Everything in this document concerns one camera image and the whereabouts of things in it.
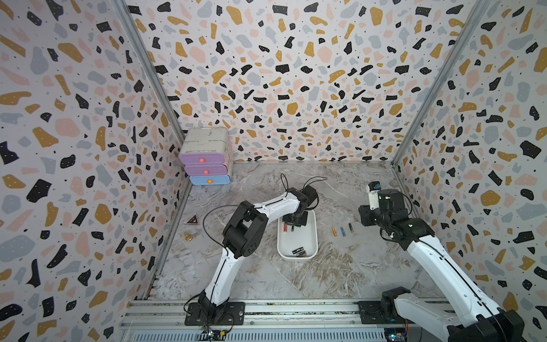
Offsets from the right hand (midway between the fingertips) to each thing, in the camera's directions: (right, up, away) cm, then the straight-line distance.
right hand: (365, 207), depth 80 cm
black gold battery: (-26, -19, +8) cm, 33 cm away
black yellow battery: (-1, -11, +16) cm, 19 cm away
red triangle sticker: (-73, -8, +17) cm, 76 cm away
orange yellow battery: (-8, -13, +15) cm, 21 cm away
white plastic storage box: (-22, -14, +10) cm, 28 cm away
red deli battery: (-31, -11, +15) cm, 36 cm away
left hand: (-24, -9, +16) cm, 30 cm away
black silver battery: (-23, -20, +7) cm, 32 cm away
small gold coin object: (-72, -14, +11) cm, 74 cm away
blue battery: (-5, -12, +15) cm, 20 cm away
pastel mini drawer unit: (-66, +22, +16) cm, 71 cm away
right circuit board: (+7, -42, -9) cm, 43 cm away
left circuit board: (-53, -41, -9) cm, 68 cm away
